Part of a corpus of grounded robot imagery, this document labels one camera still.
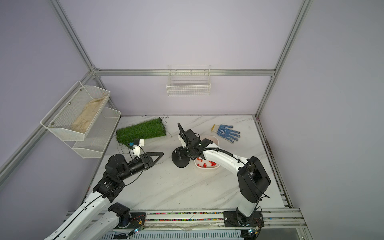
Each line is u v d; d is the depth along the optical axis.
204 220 0.75
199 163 0.93
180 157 0.73
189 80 0.93
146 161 0.63
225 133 1.10
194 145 0.65
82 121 0.77
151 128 1.05
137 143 0.66
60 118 0.68
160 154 0.70
